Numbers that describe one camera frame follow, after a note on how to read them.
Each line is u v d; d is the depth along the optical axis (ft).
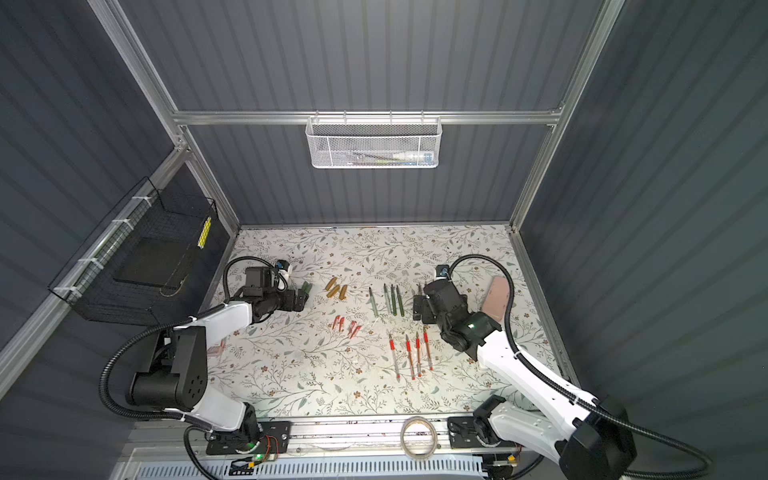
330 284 3.36
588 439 1.27
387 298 3.25
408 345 2.92
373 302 3.24
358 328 3.06
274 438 2.37
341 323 3.07
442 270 2.28
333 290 3.33
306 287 3.33
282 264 2.79
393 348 2.91
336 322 3.07
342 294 3.30
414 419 2.48
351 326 3.07
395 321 3.09
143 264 2.40
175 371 1.49
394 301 3.25
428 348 2.91
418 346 2.92
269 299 2.64
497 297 3.21
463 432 2.41
